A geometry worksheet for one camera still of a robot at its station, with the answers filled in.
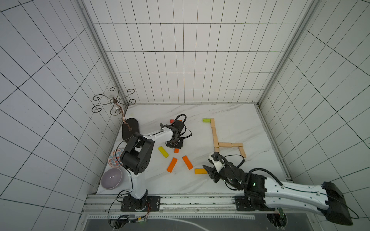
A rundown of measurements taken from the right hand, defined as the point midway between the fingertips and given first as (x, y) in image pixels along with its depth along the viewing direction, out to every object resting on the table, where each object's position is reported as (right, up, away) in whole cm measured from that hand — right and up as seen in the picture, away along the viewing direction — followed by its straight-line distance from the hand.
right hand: (205, 159), depth 75 cm
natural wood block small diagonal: (+24, +4, +20) cm, 32 cm away
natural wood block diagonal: (+10, +19, +33) cm, 39 cm away
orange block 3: (-9, -6, +12) cm, 17 cm away
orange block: (-17, 0, +17) cm, 24 cm away
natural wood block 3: (+27, 0, +17) cm, 32 cm away
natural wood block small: (+16, +4, +20) cm, 26 cm away
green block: (+5, +20, +32) cm, 38 cm away
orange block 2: (-19, -7, +12) cm, 24 cm away
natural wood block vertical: (+10, +1, +17) cm, 20 cm away
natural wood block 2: (+10, +5, +23) cm, 25 cm away
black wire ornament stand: (-51, +15, +27) cm, 60 cm away
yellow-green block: (-25, 0, +17) cm, 31 cm away
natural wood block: (+10, +11, +26) cm, 30 cm away
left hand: (-17, +2, +19) cm, 26 cm away
